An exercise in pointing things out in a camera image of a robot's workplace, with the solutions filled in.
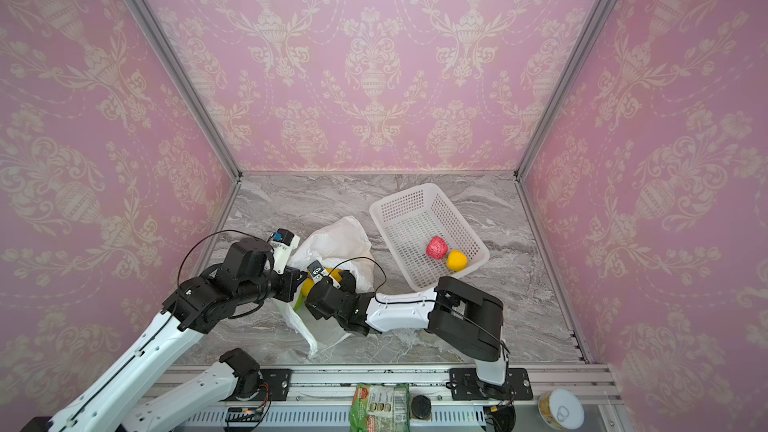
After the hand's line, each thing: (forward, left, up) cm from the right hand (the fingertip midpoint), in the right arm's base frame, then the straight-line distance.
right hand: (326, 285), depth 84 cm
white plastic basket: (+19, -31, -7) cm, 37 cm away
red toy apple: (+11, -33, -1) cm, 35 cm away
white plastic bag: (+8, -5, +9) cm, 13 cm away
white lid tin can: (-31, -55, -2) cm, 63 cm away
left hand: (-4, +1, +14) cm, 14 cm away
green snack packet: (-29, -15, -5) cm, 33 cm away
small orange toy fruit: (+7, -39, -2) cm, 39 cm away
